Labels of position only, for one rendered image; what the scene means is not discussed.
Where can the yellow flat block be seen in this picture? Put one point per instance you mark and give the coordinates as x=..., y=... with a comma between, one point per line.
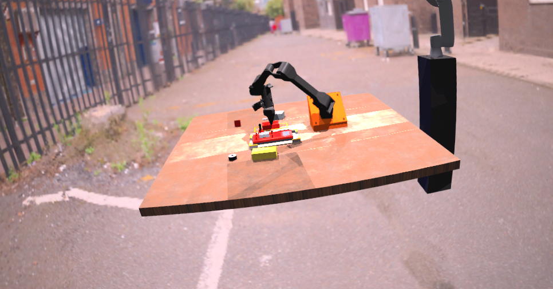
x=264, y=153

